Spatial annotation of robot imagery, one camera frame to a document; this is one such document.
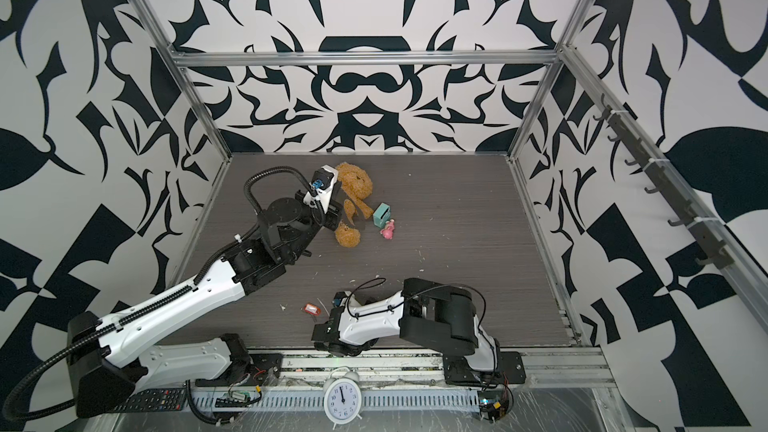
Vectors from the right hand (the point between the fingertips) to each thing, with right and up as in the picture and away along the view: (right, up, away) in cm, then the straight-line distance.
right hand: (384, 313), depth 84 cm
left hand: (-11, +37, -16) cm, 42 cm away
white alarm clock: (-9, -12, -15) cm, 22 cm away
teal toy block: (-1, +26, +13) cm, 29 cm away
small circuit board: (-36, -16, -11) cm, 41 cm away
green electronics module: (+26, -16, -12) cm, 33 cm away
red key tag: (-20, +1, 0) cm, 20 cm away
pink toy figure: (+1, +21, +13) cm, 24 cm away
